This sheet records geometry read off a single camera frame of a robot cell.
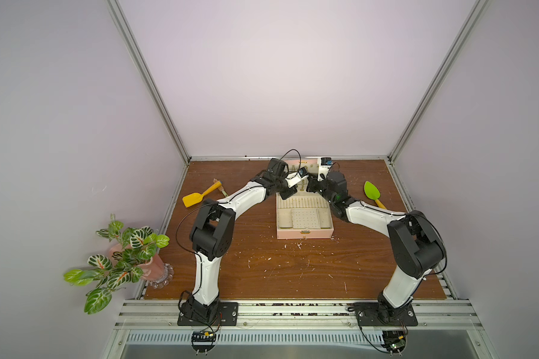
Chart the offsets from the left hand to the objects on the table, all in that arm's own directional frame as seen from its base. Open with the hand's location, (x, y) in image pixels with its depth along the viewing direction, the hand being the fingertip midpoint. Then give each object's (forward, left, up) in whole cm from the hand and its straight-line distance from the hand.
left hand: (297, 182), depth 94 cm
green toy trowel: (+5, -38, -13) cm, 41 cm away
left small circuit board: (-55, +32, -15) cm, 65 cm away
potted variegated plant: (-36, +48, +15) cm, 62 cm away
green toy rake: (+5, +37, -11) cm, 39 cm away
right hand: (+2, -6, +7) cm, 10 cm away
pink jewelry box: (-13, -4, -5) cm, 14 cm away
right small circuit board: (-54, -30, -16) cm, 64 cm away
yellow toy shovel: (+1, +51, -14) cm, 53 cm away
